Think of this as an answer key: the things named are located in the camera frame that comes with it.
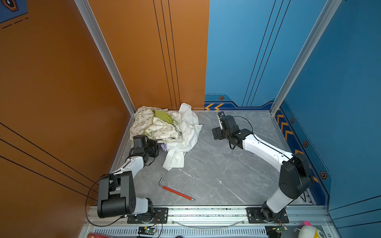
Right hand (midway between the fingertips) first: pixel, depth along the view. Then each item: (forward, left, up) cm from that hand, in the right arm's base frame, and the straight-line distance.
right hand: (220, 128), depth 89 cm
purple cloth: (-7, +35, -8) cm, 36 cm away
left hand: (-4, +36, -5) cm, 36 cm away
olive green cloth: (+10, +36, 0) cm, 38 cm away
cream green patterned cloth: (+13, +51, -8) cm, 53 cm away
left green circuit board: (-49, +39, -17) cm, 65 cm away
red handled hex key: (-32, +26, -16) cm, 44 cm away
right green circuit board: (-49, -23, -19) cm, 58 cm away
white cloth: (+11, +20, -10) cm, 25 cm away
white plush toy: (-50, -35, -11) cm, 62 cm away
